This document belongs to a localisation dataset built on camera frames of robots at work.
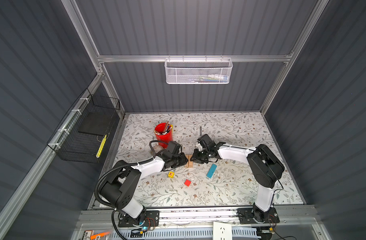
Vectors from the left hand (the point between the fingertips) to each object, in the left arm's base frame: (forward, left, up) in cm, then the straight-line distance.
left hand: (187, 160), depth 90 cm
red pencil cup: (+12, +13, +12) cm, 22 cm away
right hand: (0, -3, -1) cm, 3 cm away
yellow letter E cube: (-8, +10, -3) cm, 13 cm away
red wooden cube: (-12, +1, -4) cm, 13 cm away
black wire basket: (+3, +53, +23) cm, 58 cm away
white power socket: (-37, -13, 0) cm, 39 cm away
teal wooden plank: (-6, -14, -3) cm, 16 cm away
